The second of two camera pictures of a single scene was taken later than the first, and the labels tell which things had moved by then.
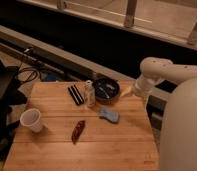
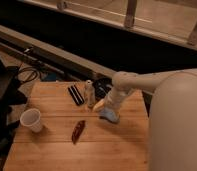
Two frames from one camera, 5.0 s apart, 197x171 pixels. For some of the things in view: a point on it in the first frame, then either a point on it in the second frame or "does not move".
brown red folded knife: x=77 y=131 does not move
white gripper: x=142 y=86 to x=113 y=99
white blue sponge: x=110 y=115 does not move
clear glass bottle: x=90 y=93 does not move
